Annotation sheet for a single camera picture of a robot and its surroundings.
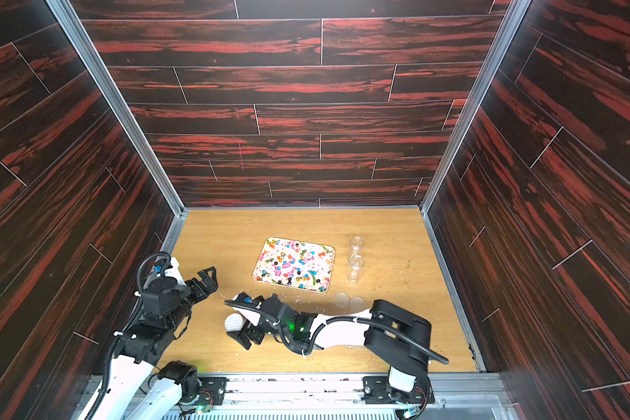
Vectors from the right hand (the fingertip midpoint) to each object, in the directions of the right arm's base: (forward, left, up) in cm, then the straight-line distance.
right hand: (242, 313), depth 77 cm
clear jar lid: (+10, -36, -12) cm, 39 cm away
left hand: (+8, +10, +8) cm, 16 cm away
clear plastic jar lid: (+11, -31, -11) cm, 34 cm away
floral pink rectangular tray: (+25, -13, -11) cm, 31 cm away
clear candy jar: (+30, -36, -2) cm, 47 cm away
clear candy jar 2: (+27, -37, -11) cm, 47 cm away
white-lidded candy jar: (-3, +2, 0) cm, 3 cm away
